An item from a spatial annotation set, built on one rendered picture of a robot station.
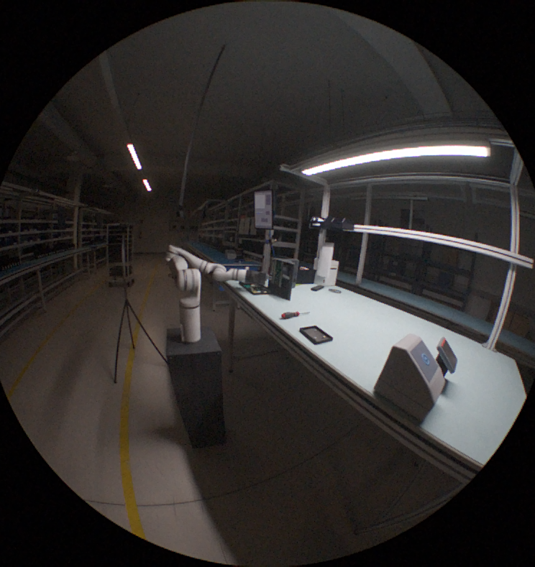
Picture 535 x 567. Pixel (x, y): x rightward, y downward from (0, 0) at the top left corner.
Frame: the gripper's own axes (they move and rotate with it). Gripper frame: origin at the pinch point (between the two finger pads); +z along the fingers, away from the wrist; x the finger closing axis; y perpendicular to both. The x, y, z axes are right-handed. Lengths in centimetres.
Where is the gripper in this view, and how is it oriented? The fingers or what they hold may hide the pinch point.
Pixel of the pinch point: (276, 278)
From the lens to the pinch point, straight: 114.6
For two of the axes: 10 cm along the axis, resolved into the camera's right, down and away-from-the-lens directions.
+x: 1.0, -9.7, -2.4
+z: 9.9, 1.1, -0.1
